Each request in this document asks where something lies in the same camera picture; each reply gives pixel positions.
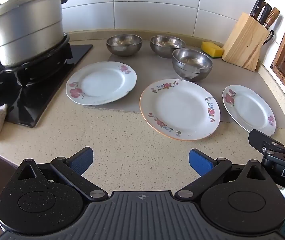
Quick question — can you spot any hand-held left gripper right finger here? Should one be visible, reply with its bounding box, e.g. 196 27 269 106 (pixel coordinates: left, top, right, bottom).
175 149 270 202

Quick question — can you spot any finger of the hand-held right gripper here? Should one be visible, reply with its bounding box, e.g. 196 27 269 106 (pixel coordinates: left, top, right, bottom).
248 129 285 159

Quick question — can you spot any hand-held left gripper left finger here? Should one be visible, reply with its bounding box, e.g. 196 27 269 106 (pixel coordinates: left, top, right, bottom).
18 147 109 202

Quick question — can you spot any small white floral plate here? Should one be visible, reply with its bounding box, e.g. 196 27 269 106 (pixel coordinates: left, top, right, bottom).
222 85 276 137
66 61 137 106

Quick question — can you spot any large orange-rimmed floral plate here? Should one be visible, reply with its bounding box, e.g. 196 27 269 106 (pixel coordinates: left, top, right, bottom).
140 79 221 141

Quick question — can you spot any stainless steel bowl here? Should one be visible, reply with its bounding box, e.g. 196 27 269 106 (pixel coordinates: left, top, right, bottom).
106 34 143 57
172 48 213 82
149 35 186 59

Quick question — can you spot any black glass gas stove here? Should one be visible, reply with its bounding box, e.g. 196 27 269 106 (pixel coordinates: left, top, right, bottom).
0 34 93 128

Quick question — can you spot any wooden knife block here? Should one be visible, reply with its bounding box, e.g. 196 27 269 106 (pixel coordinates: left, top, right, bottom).
222 12 270 72

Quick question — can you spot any yellow sponge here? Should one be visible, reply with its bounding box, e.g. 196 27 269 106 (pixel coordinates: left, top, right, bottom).
201 41 225 59

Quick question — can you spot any grey counter mat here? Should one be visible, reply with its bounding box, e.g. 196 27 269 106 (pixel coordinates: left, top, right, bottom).
83 46 285 130

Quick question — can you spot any aluminium pressure cooker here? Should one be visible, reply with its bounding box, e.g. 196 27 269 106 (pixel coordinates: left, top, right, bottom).
0 0 74 68

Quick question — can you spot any black loop handle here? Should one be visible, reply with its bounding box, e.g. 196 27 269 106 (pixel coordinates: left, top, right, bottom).
262 30 275 46

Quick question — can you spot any wooden-handled knife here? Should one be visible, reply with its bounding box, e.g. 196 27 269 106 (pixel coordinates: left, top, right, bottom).
264 7 280 30

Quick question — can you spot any black-handled knife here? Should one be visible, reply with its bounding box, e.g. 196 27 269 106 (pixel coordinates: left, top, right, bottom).
257 4 272 25
249 0 265 18

